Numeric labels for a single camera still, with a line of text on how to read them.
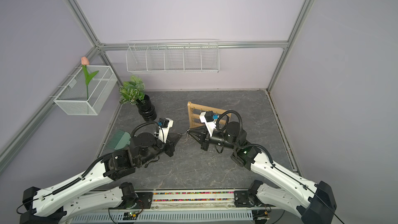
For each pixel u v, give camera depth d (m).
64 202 0.43
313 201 0.39
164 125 0.55
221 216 1.58
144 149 0.47
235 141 0.48
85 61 0.79
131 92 0.84
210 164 0.85
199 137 0.58
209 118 0.54
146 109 0.96
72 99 0.71
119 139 0.94
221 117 0.54
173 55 0.98
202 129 0.58
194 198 0.75
